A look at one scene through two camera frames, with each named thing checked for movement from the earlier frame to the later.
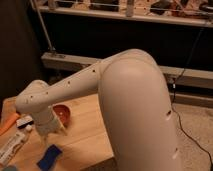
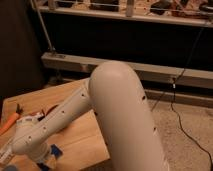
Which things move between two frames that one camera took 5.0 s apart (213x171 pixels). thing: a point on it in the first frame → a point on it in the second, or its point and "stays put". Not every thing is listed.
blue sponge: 46,162 stays put
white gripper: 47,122 → 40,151
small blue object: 10,168 stays put
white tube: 13,144 stays put
